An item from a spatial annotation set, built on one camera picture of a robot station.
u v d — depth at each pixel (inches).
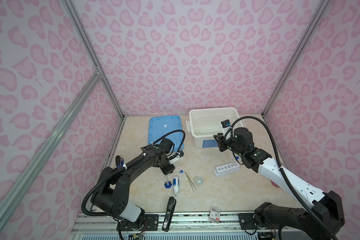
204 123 37.5
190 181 33.9
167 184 33.5
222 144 27.0
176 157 31.3
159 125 45.1
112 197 16.8
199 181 33.8
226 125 26.1
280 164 19.8
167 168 30.1
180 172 35.5
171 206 29.2
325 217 15.2
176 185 32.9
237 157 26.8
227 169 33.9
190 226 28.4
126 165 18.8
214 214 29.0
